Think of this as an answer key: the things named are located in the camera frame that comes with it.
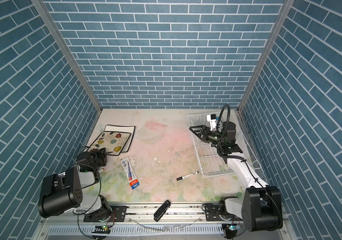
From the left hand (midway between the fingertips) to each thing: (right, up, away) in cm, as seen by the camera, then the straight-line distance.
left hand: (106, 145), depth 90 cm
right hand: (+51, +11, -14) cm, 53 cm away
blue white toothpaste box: (+15, -15, -3) cm, 22 cm away
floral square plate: (+2, +1, +6) cm, 6 cm away
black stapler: (+35, -29, -19) cm, 50 cm away
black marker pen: (+49, -17, -4) cm, 52 cm away
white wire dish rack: (+64, -11, -1) cm, 65 cm away
